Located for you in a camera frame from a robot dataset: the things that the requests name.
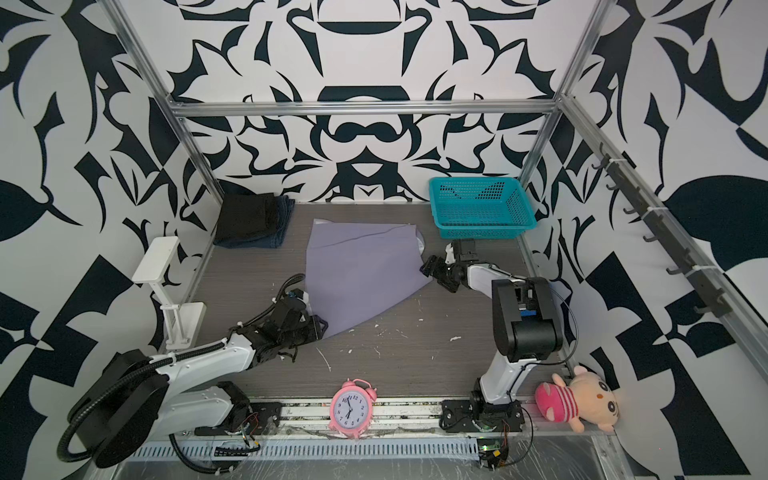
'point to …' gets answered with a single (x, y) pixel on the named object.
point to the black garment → (247, 215)
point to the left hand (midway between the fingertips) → (324, 319)
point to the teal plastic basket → (475, 208)
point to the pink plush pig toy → (587, 400)
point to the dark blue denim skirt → (285, 209)
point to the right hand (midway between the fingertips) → (429, 267)
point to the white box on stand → (182, 320)
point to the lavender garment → (357, 270)
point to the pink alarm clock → (351, 408)
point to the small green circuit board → (488, 450)
